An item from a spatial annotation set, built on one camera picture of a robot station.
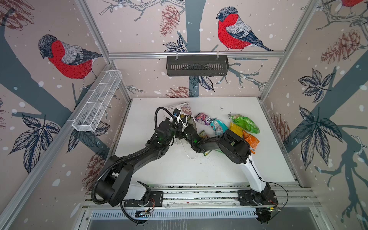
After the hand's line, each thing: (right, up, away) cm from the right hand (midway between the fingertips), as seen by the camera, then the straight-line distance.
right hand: (179, 124), depth 99 cm
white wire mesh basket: (-45, +15, -20) cm, 52 cm away
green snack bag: (+45, +1, -4) cm, 46 cm away
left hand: (+3, +10, -18) cm, 20 cm away
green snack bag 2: (+18, -17, -10) cm, 27 cm away
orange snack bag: (+48, -10, -9) cm, 50 cm away
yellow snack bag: (+39, -3, -3) cm, 40 cm away
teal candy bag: (+28, -2, -1) cm, 29 cm away
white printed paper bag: (+3, +8, -28) cm, 30 cm away
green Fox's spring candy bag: (+17, -7, -6) cm, 19 cm away
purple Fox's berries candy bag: (+18, +4, +1) cm, 18 cm away
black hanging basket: (+13, +43, +6) cm, 45 cm away
